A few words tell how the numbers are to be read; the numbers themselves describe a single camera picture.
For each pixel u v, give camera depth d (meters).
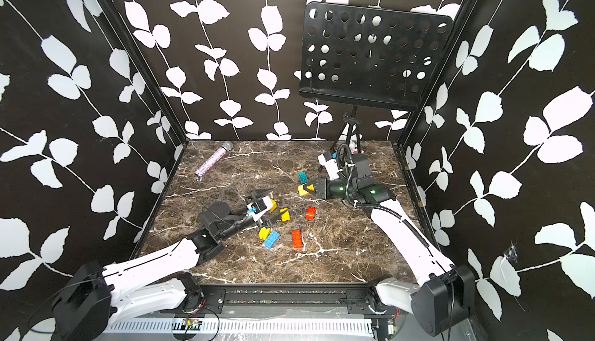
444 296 0.38
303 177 1.04
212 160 1.10
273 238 0.86
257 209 0.58
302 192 0.72
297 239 0.86
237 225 0.63
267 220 0.65
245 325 0.70
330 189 0.66
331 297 0.76
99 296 0.40
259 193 0.67
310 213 0.94
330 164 0.68
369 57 0.66
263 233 0.86
